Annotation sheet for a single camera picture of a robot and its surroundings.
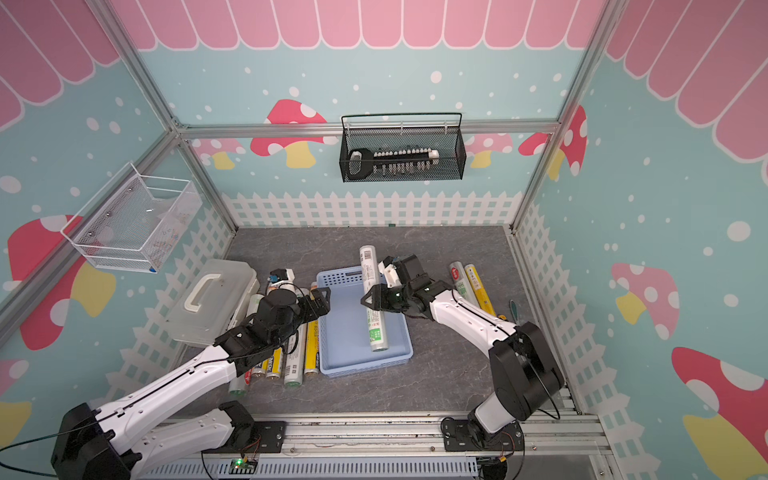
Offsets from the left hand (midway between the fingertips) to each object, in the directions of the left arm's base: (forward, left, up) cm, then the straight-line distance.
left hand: (319, 299), depth 80 cm
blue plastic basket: (+1, -4, -21) cm, 21 cm away
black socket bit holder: (+37, -10, +18) cm, 42 cm away
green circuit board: (-36, +16, -20) cm, 44 cm away
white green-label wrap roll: (+7, -14, +1) cm, 15 cm away
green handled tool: (+7, -59, -17) cm, 62 cm away
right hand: (+1, -13, -3) cm, 13 cm away
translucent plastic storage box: (+1, +32, -6) cm, 32 cm away
